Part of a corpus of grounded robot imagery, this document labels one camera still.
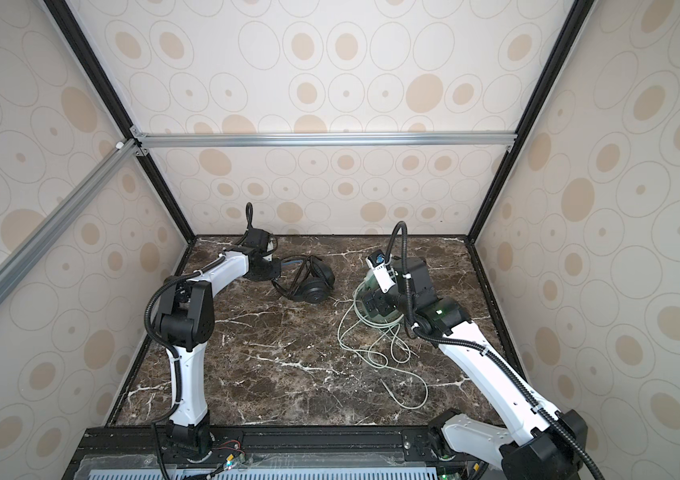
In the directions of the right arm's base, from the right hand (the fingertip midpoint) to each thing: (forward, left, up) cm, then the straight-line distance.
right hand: (380, 281), depth 76 cm
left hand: (+20, +30, -17) cm, 40 cm away
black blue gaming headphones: (+17, +24, -21) cm, 36 cm away
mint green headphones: (+14, +1, -19) cm, 23 cm away
